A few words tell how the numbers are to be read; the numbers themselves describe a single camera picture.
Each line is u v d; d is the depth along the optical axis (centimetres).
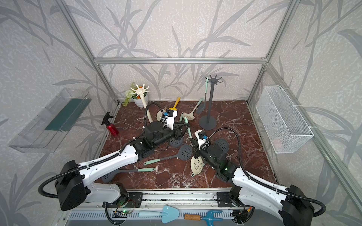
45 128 64
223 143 93
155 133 55
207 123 107
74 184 39
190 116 110
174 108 114
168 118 63
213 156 56
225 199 74
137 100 109
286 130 60
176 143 94
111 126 93
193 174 82
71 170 41
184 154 89
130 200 72
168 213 70
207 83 79
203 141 63
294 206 40
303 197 40
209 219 68
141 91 71
